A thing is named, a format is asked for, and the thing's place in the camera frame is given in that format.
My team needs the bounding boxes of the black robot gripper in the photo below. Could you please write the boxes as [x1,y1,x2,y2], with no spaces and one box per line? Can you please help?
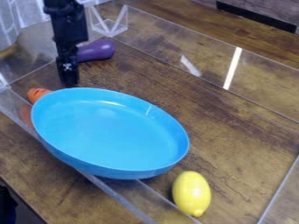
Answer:
[42,0,89,88]

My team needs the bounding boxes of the purple toy eggplant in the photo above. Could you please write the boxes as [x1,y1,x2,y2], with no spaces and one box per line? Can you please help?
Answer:
[77,38,115,63]

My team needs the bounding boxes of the blue round plastic tray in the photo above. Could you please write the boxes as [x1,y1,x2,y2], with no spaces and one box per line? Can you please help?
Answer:
[30,87,189,179]

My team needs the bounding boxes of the orange toy carrot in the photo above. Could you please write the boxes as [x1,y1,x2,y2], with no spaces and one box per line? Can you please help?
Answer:
[18,87,50,128]

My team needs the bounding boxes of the white tiled cloth backdrop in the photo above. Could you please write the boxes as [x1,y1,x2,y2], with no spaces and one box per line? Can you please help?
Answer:
[0,0,109,53]

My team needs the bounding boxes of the dark baseboard strip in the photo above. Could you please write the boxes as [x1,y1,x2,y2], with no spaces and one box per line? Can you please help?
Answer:
[216,0,296,33]

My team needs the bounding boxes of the yellow toy lemon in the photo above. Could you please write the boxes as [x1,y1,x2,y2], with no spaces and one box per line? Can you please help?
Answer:
[172,171,210,217]

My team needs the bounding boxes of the clear acrylic enclosure wall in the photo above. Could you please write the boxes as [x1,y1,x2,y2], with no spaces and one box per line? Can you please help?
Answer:
[0,1,299,224]

